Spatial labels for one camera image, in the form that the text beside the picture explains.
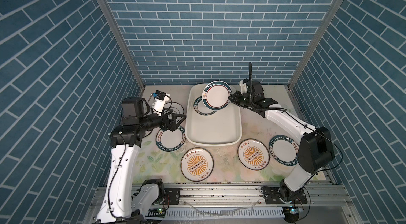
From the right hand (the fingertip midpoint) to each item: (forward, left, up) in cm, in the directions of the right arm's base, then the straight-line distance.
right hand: (226, 95), depth 86 cm
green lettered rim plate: (-19, +32, -21) cm, 43 cm away
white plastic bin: (-10, +1, -19) cm, 22 cm away
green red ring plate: (+3, +6, -4) cm, 8 cm away
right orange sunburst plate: (-23, -17, -22) cm, 36 cm away
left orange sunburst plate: (-31, +14, -22) cm, 41 cm away
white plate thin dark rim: (+5, +34, -21) cm, 40 cm away
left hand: (-21, +21, +9) cm, 31 cm away
